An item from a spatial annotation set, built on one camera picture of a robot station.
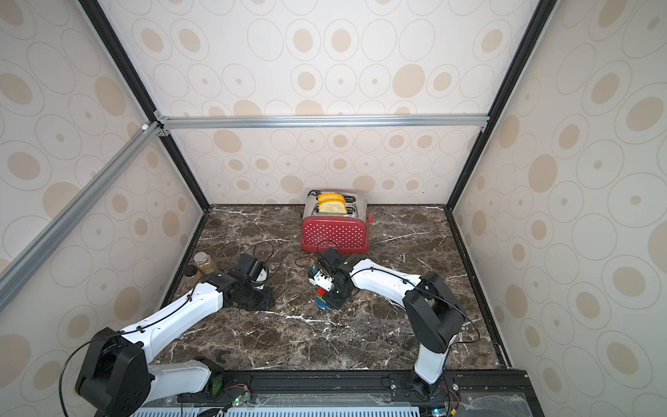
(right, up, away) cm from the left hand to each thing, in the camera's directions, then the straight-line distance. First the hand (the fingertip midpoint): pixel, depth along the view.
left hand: (277, 301), depth 83 cm
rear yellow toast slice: (+17, +35, +11) cm, 40 cm away
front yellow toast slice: (+18, +31, +9) cm, 37 cm away
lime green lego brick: (+14, +1, +1) cm, 14 cm away
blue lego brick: (+14, -3, +6) cm, 16 cm away
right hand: (+17, -2, +4) cm, 18 cm away
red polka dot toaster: (+23, +22, +11) cm, 34 cm away
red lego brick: (+15, +4, -4) cm, 16 cm away
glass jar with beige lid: (-27, +11, +7) cm, 30 cm away
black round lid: (-37, +7, +17) cm, 42 cm away
